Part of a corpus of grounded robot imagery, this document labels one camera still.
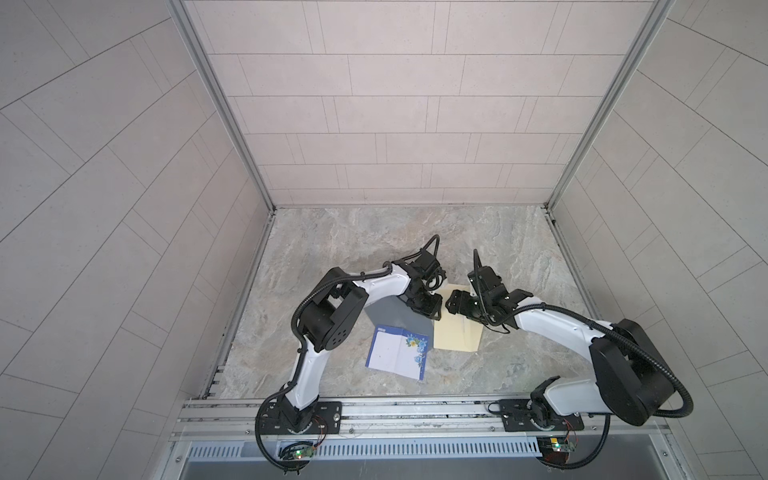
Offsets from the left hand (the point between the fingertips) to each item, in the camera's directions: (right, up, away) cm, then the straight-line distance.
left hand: (445, 312), depth 89 cm
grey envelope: (-15, 0, 0) cm, 15 cm away
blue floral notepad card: (-14, -8, -8) cm, 18 cm away
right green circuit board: (+22, -26, -21) cm, 40 cm away
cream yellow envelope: (+2, -4, -5) cm, 6 cm away
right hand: (+1, +1, -1) cm, 2 cm away
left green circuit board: (-36, -24, -24) cm, 50 cm away
